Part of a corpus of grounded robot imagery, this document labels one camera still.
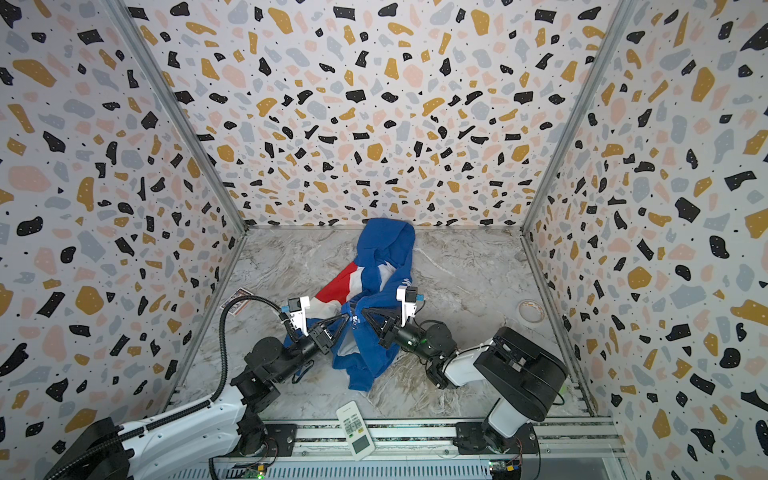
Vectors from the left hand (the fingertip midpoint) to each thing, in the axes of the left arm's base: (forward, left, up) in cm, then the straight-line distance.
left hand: (348, 316), depth 70 cm
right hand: (+1, -3, +1) cm, 3 cm away
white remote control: (-20, -1, -22) cm, 30 cm away
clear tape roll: (+14, -56, -24) cm, 62 cm away
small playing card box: (+17, +40, -23) cm, 49 cm away
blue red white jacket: (+30, -6, -19) cm, 36 cm away
